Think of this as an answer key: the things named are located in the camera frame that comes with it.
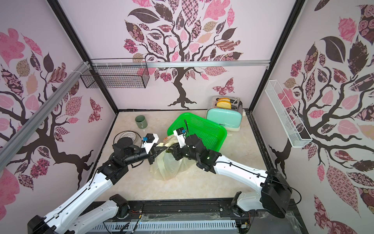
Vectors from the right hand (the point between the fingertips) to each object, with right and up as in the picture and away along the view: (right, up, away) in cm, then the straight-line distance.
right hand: (170, 148), depth 73 cm
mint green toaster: (+39, +16, +25) cm, 49 cm away
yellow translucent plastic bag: (-2, -9, -1) cm, 10 cm away
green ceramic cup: (-26, +14, +31) cm, 43 cm away
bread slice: (+34, +30, +27) cm, 53 cm away
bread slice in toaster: (+35, +26, +24) cm, 50 cm away
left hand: (-2, 0, -4) cm, 4 cm away
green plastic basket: (+27, +3, +30) cm, 41 cm away
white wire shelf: (+66, +9, +1) cm, 67 cm away
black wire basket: (-52, +53, +48) cm, 88 cm away
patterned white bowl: (-33, +5, +27) cm, 43 cm away
